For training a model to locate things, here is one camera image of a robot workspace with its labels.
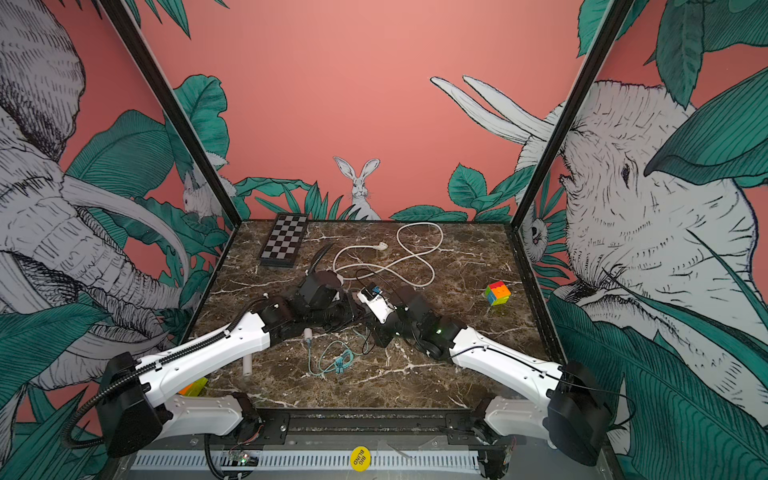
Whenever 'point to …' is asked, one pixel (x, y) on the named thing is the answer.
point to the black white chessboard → (284, 241)
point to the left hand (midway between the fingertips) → (372, 309)
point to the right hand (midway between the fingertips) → (362, 317)
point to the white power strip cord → (384, 246)
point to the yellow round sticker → (360, 458)
